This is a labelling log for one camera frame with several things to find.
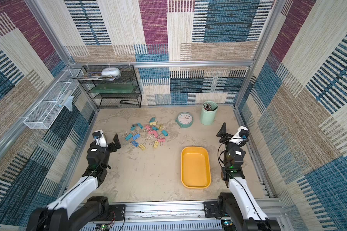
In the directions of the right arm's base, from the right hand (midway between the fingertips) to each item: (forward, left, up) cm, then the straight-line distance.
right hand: (233, 125), depth 75 cm
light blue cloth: (+12, +87, +7) cm, 88 cm away
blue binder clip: (+4, +57, -24) cm, 62 cm away
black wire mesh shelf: (+43, +79, -20) cm, 92 cm away
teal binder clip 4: (+25, +47, -24) cm, 59 cm away
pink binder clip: (+7, +39, -24) cm, 47 cm away
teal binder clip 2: (+14, +38, -26) cm, 48 cm away
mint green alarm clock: (+24, +23, -24) cm, 41 cm away
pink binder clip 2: (+14, +45, -26) cm, 54 cm away
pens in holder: (+23, +9, -9) cm, 26 cm away
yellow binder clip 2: (+21, +46, -23) cm, 56 cm away
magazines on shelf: (+35, +79, +8) cm, 86 cm away
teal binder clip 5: (+17, +61, -24) cm, 67 cm away
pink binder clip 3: (+17, +50, -23) cm, 58 cm away
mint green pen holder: (+20, +8, -11) cm, 24 cm away
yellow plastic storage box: (-11, +18, -28) cm, 35 cm away
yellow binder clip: (+4, +43, -25) cm, 50 cm away
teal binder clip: (+11, +63, -26) cm, 69 cm away
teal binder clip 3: (+18, +55, -24) cm, 62 cm away
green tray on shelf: (+41, +73, -7) cm, 84 cm away
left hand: (+1, +68, -9) cm, 69 cm away
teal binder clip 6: (+15, +44, -23) cm, 52 cm away
